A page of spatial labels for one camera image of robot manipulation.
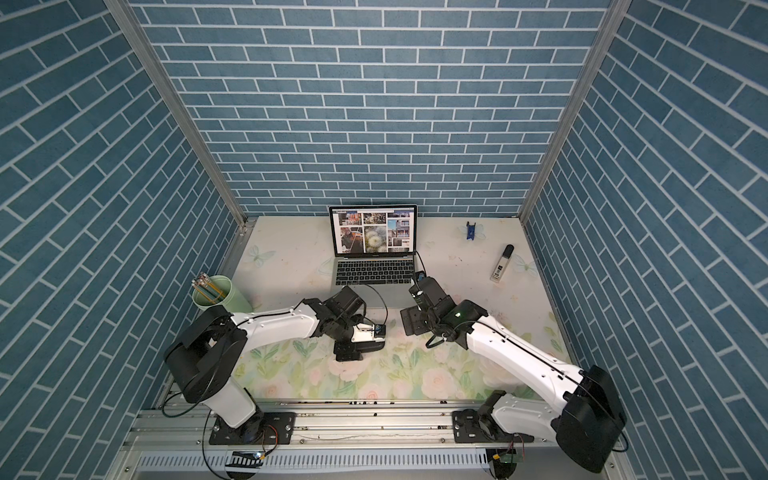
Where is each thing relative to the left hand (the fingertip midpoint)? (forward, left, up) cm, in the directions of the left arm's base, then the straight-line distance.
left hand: (366, 342), depth 88 cm
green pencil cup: (+7, +37, +12) cm, 39 cm away
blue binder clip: (+44, -38, +3) cm, 58 cm away
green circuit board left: (-28, +28, -4) cm, 40 cm away
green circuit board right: (-28, -36, +1) cm, 46 cm away
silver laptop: (+33, -1, +3) cm, 33 cm away
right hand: (+3, -15, +12) cm, 20 cm away
